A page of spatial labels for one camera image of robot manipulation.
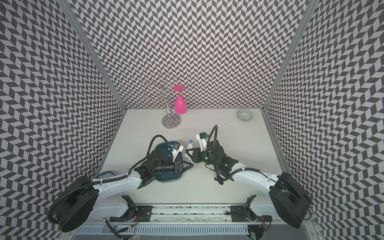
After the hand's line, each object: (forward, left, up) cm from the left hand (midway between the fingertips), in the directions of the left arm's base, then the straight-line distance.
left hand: (191, 166), depth 75 cm
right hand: (+6, +3, +2) cm, 7 cm away
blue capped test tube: (+9, 0, +7) cm, 12 cm away
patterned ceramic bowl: (+45, -38, -11) cm, 60 cm away
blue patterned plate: (-1, +48, -8) cm, 48 cm away
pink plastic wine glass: (+36, +8, +9) cm, 38 cm away
